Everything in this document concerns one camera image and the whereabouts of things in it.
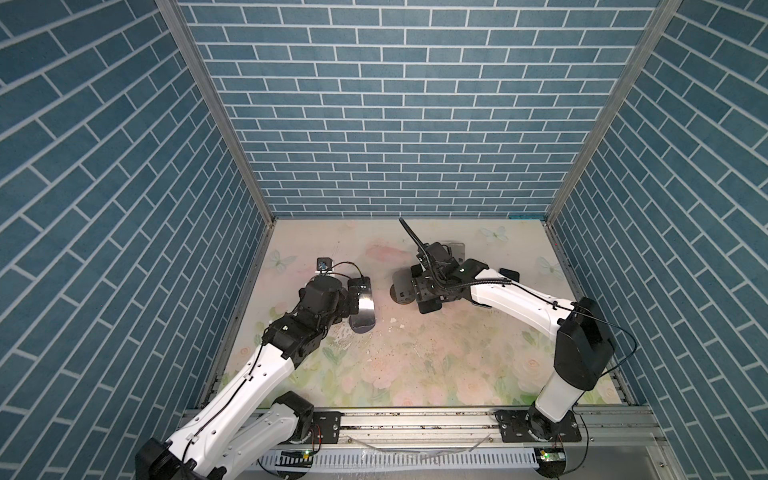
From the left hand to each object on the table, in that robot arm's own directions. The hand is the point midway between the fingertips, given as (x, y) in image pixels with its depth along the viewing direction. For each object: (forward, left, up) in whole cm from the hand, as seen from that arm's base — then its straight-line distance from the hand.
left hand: (341, 288), depth 78 cm
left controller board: (-35, +10, -22) cm, 42 cm away
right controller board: (-37, -53, -23) cm, 68 cm away
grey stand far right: (+22, -37, -11) cm, 44 cm away
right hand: (+5, -22, -6) cm, 23 cm away
